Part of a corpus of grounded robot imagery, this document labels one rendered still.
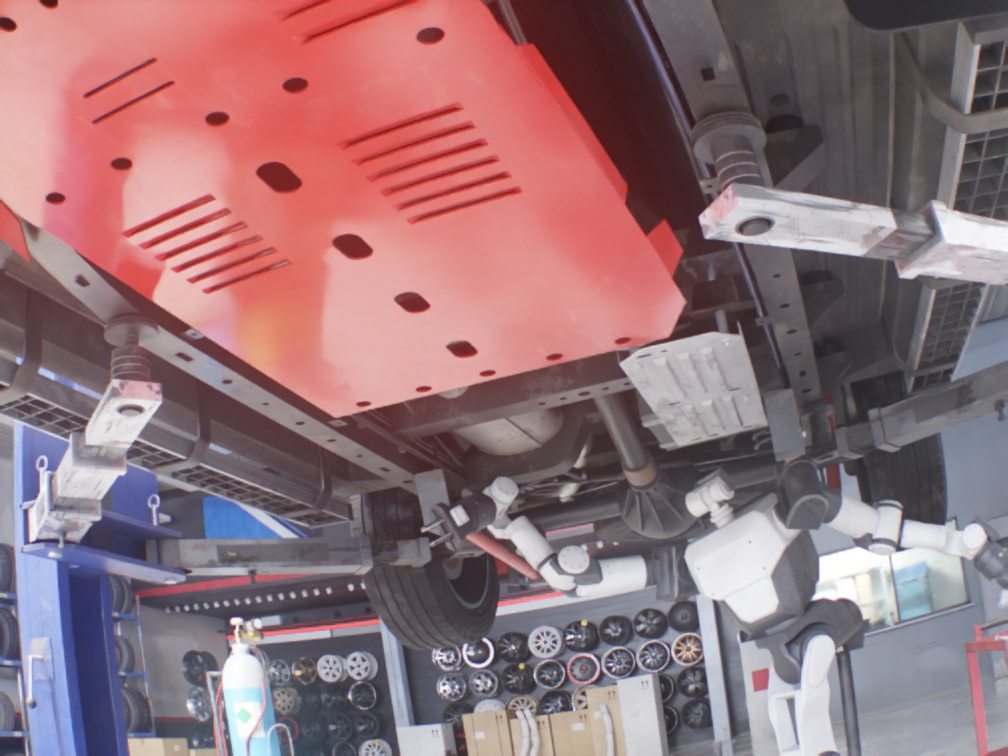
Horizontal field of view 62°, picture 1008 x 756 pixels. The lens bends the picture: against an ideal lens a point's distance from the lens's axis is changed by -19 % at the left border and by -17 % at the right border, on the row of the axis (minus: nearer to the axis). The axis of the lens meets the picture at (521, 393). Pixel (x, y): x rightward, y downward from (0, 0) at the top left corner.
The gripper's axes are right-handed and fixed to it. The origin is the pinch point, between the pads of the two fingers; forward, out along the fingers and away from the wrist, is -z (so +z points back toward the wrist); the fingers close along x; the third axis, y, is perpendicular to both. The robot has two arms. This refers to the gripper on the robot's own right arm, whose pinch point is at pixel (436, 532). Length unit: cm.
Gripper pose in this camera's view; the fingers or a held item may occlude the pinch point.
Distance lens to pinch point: 241.7
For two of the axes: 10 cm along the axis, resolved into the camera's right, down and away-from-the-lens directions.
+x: 5.0, 8.6, -1.1
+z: 6.1, -2.5, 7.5
